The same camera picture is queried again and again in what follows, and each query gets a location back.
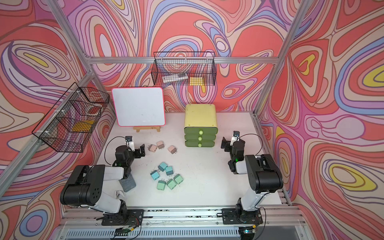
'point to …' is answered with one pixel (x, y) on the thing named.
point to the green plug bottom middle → (171, 184)
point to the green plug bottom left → (161, 184)
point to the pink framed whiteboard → (139, 107)
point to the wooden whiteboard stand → (138, 128)
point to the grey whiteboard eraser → (127, 184)
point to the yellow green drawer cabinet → (200, 123)
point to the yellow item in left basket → (83, 126)
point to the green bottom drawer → (198, 143)
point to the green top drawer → (201, 130)
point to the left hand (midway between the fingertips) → (137, 144)
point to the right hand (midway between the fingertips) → (231, 141)
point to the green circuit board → (122, 232)
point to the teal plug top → (162, 166)
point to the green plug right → (178, 179)
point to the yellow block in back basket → (196, 81)
